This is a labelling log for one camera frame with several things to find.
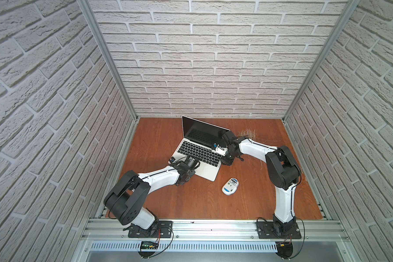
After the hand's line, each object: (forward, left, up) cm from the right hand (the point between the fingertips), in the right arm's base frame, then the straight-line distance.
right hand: (221, 160), depth 98 cm
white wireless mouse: (-18, -2, +3) cm, 19 cm away
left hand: (-6, +20, +2) cm, 20 cm away
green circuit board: (-41, +38, -1) cm, 56 cm away
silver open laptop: (+16, +13, +1) cm, 20 cm away
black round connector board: (-46, -22, -2) cm, 51 cm away
